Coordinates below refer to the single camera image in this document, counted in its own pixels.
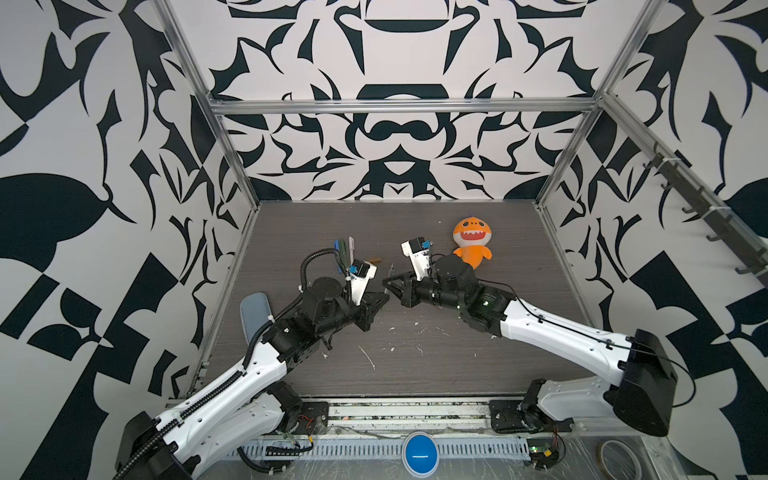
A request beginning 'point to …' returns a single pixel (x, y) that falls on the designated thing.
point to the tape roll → (601, 464)
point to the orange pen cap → (375, 260)
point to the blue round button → (420, 454)
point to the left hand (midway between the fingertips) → (388, 291)
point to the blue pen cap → (336, 244)
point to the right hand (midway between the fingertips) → (385, 280)
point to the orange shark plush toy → (472, 234)
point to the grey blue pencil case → (254, 309)
